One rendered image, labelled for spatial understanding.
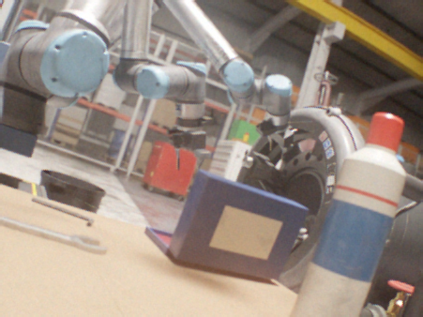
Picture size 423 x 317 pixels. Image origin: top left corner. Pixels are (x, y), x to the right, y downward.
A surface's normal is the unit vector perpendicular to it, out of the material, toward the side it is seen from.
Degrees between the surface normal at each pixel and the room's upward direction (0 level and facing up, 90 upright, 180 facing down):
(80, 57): 95
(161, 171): 90
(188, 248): 96
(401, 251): 102
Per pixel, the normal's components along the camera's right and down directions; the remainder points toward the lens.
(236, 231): 0.34, 0.19
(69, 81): 0.69, 0.29
